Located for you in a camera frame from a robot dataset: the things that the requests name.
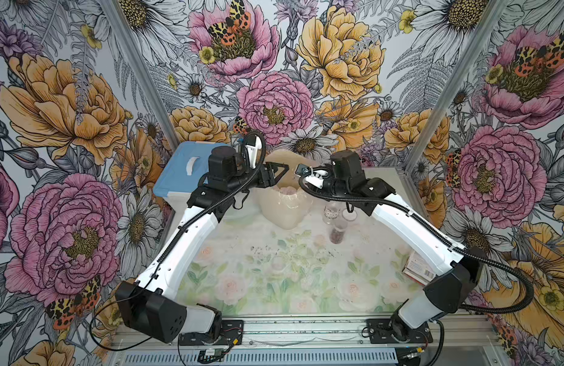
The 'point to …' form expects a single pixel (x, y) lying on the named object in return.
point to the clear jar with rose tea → (331, 213)
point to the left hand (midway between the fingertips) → (283, 175)
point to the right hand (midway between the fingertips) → (313, 179)
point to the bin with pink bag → (286, 203)
